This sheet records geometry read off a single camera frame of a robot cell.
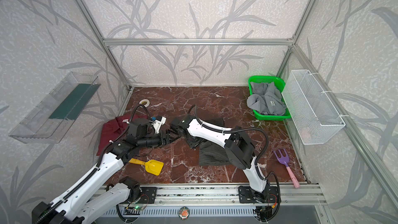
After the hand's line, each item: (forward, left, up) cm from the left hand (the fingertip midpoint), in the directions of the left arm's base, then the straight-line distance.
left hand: (179, 134), depth 72 cm
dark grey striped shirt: (-6, -16, -10) cm, 20 cm away
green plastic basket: (+47, -66, -13) cm, 82 cm away
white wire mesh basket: (+1, -57, +15) cm, 59 cm away
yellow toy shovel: (-10, +15, -19) cm, 26 cm away
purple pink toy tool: (-5, -57, -19) cm, 60 cm away
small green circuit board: (-28, +19, -20) cm, 39 cm away
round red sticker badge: (-29, -3, -19) cm, 35 cm away
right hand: (+5, -9, -13) cm, 17 cm away
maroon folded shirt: (+13, +45, -20) cm, 51 cm away
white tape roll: (+33, +31, -22) cm, 50 cm away
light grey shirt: (+32, -53, -12) cm, 63 cm away
